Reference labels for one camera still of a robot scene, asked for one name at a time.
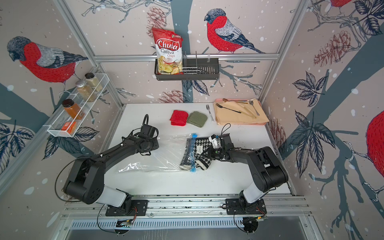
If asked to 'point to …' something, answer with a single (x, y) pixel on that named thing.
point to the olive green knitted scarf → (197, 118)
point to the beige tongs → (252, 116)
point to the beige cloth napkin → (225, 117)
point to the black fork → (220, 106)
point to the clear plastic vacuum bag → (176, 152)
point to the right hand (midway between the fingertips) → (203, 153)
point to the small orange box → (70, 127)
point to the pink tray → (235, 99)
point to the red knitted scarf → (179, 118)
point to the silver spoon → (251, 102)
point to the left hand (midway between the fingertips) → (157, 141)
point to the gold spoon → (225, 100)
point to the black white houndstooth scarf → (197, 153)
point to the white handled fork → (208, 108)
